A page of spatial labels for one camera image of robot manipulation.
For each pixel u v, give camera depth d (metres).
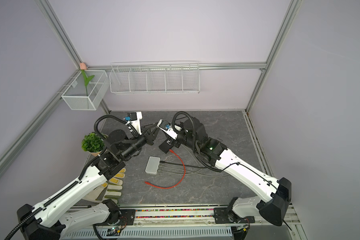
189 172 0.88
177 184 0.85
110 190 0.81
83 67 0.89
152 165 0.90
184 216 0.75
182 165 0.90
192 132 0.47
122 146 0.53
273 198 0.39
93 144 0.85
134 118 0.56
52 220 0.40
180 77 1.05
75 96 0.77
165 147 0.99
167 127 0.53
